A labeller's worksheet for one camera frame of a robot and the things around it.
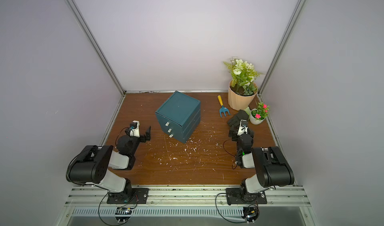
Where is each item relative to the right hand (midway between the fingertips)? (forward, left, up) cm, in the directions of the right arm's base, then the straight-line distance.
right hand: (243, 124), depth 89 cm
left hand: (-2, +61, +1) cm, 61 cm away
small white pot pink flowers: (+5, -9, +2) cm, 11 cm away
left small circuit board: (-46, +64, -12) cm, 79 cm away
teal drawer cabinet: (-4, +37, +13) cm, 40 cm away
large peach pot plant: (+26, -3, +6) cm, 27 cm away
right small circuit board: (-43, +1, -11) cm, 44 cm away
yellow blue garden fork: (+19, +9, -10) cm, 24 cm away
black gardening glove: (+8, +2, -9) cm, 12 cm away
